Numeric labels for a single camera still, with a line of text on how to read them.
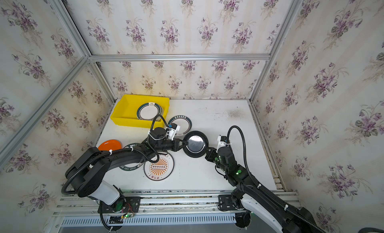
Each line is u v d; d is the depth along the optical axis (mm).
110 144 921
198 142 818
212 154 705
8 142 529
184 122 1055
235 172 596
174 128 776
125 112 1130
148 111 1082
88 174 441
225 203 731
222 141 720
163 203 748
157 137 662
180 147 782
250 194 545
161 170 839
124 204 686
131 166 838
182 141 797
